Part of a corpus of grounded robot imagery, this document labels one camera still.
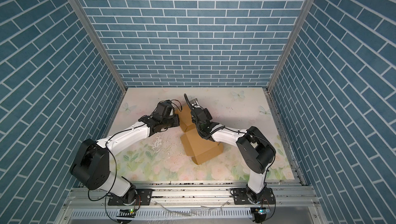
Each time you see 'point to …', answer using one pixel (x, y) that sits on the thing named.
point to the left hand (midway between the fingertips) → (180, 119)
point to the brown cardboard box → (200, 148)
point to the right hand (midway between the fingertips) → (201, 108)
